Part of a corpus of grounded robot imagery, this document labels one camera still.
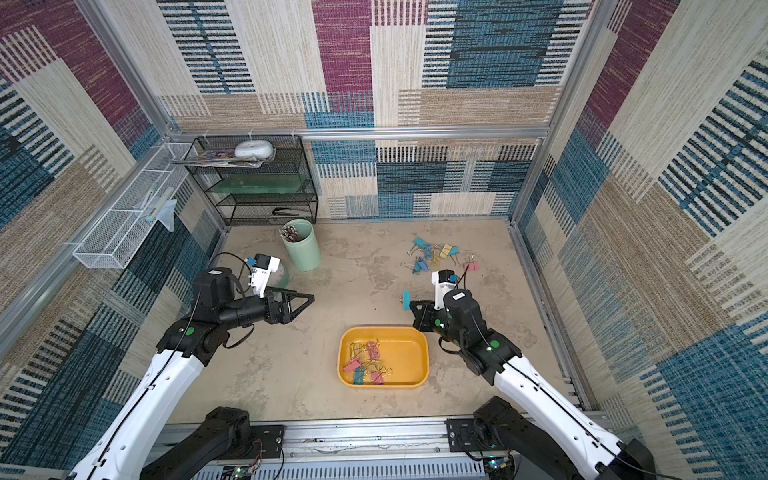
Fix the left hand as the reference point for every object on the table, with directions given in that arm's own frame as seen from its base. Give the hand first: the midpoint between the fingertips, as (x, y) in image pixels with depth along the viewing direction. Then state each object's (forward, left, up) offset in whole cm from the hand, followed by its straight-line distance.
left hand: (302, 295), depth 71 cm
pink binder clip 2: (+25, -49, -23) cm, 60 cm away
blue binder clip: (+25, -31, -23) cm, 46 cm away
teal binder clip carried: (+1, -25, -5) cm, 25 cm away
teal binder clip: (-11, -12, -25) cm, 29 cm away
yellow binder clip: (-4, -10, -24) cm, 26 cm away
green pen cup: (+28, +8, -10) cm, 30 cm away
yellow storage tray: (-3, -25, -27) cm, 37 cm away
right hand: (+1, -25, -6) cm, 26 cm away
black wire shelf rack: (+48, +24, -3) cm, 54 cm away
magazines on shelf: (+43, +29, +9) cm, 52 cm away
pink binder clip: (-8, -11, -22) cm, 26 cm away
